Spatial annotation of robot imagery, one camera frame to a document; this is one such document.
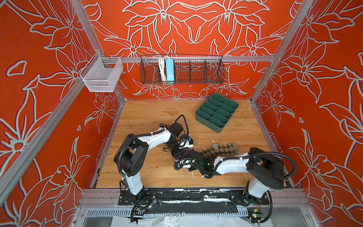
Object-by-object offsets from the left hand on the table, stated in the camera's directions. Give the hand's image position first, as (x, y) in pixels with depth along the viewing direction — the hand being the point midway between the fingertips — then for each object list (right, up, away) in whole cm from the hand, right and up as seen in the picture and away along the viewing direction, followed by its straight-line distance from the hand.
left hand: (180, 155), depth 86 cm
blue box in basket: (-7, +54, +4) cm, 54 cm away
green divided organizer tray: (+26, +27, +18) cm, 42 cm away
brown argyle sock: (+24, +2, +4) cm, 24 cm away
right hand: (+2, 0, 0) cm, 2 cm away
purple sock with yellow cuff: (+3, +5, -8) cm, 10 cm away
